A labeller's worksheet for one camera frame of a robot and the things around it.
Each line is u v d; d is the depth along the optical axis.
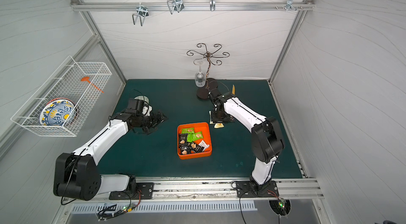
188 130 0.92
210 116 0.80
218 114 0.75
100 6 0.78
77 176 0.40
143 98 1.03
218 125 0.86
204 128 0.93
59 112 0.62
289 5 0.77
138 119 0.69
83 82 0.77
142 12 0.78
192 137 0.90
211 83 1.19
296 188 0.77
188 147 0.83
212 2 0.72
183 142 0.86
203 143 0.88
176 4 0.76
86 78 0.78
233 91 1.15
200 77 0.93
